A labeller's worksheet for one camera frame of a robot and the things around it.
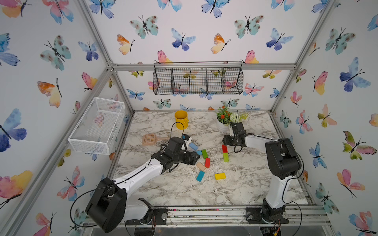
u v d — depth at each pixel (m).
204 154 0.97
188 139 0.77
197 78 0.98
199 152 0.96
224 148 0.99
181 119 1.02
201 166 0.91
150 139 1.02
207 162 0.93
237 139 0.76
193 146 1.00
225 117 0.96
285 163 0.53
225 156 0.96
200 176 0.87
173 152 0.64
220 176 0.87
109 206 0.41
